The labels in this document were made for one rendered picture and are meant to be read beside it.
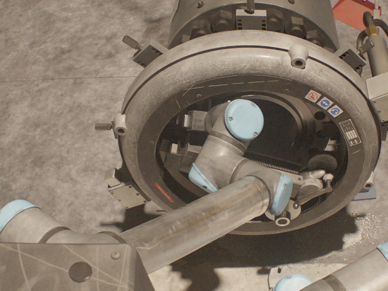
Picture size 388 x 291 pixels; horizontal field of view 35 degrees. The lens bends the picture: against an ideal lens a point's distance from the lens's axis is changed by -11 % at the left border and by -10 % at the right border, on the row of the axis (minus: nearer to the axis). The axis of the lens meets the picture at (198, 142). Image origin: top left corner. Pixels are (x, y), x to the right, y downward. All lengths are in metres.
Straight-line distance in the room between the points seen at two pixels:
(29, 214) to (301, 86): 0.82
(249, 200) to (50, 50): 2.35
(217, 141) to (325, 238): 0.99
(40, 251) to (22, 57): 3.36
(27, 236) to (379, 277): 0.57
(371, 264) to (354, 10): 2.69
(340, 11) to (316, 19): 1.43
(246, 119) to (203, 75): 0.19
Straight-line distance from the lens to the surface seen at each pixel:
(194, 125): 1.66
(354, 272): 0.83
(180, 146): 1.79
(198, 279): 2.34
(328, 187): 1.90
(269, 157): 1.89
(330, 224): 2.42
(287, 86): 1.63
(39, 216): 1.07
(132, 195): 2.04
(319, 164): 1.91
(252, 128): 1.49
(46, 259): 0.24
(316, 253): 2.35
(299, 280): 1.39
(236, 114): 1.48
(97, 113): 3.01
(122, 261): 0.23
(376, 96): 1.72
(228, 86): 1.63
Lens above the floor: 1.97
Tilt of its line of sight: 46 degrees down
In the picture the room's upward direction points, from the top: 12 degrees counter-clockwise
